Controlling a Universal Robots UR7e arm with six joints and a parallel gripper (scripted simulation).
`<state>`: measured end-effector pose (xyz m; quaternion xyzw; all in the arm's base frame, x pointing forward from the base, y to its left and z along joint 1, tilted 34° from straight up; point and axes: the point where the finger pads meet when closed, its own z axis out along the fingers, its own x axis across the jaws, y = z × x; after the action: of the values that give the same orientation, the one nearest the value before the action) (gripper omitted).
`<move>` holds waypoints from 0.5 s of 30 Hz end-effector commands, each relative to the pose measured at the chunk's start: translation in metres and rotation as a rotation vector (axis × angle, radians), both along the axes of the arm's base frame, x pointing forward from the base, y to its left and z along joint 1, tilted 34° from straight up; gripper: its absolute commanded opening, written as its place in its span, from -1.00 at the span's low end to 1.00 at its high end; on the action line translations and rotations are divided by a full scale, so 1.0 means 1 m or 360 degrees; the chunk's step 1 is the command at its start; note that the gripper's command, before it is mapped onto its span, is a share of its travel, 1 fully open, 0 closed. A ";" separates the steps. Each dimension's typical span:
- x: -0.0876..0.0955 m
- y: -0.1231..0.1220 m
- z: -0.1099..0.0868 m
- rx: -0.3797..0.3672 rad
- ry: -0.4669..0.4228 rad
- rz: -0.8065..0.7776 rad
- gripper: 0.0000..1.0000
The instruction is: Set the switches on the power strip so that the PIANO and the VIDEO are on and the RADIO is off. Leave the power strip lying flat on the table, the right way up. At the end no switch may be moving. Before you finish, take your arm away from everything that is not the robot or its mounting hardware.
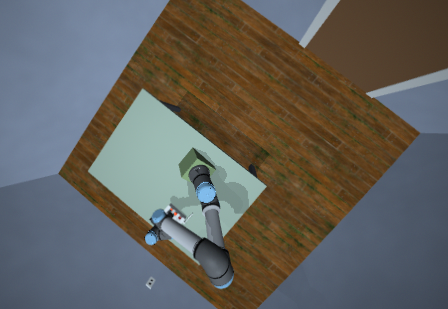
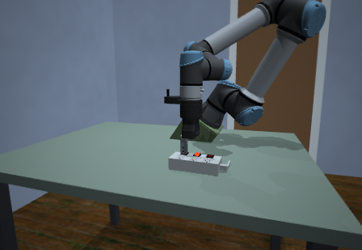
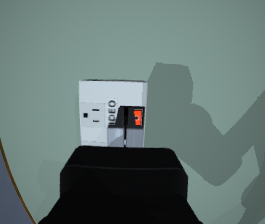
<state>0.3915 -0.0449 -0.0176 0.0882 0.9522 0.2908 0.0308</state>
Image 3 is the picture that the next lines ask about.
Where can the white power strip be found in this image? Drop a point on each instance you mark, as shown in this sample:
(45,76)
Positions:
(99,101)

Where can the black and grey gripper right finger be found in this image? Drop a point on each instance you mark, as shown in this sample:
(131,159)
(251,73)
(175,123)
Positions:
(133,132)

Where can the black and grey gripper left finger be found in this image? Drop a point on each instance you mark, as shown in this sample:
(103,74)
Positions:
(115,132)

